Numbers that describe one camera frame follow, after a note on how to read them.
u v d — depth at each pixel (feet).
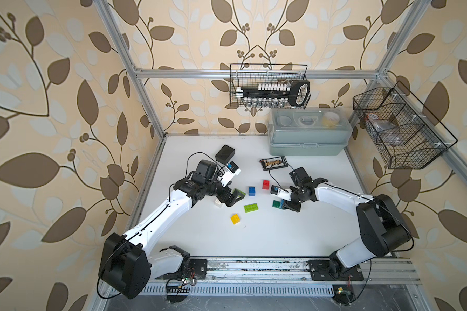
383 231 1.46
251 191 3.07
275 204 2.99
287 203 2.64
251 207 2.99
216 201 2.30
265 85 2.65
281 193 2.65
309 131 3.43
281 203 2.90
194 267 2.44
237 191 2.27
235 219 2.83
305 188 2.18
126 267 1.31
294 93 2.77
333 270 2.16
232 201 2.28
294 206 2.60
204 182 2.03
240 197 2.44
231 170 2.27
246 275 2.42
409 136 2.37
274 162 3.45
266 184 3.15
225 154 3.52
